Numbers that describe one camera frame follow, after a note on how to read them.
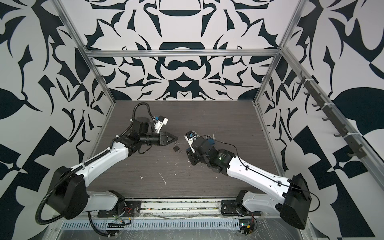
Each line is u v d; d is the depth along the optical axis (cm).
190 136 66
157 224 71
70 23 79
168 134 73
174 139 77
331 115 55
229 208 74
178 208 76
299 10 74
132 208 73
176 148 95
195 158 67
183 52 93
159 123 74
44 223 39
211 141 66
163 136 71
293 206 39
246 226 71
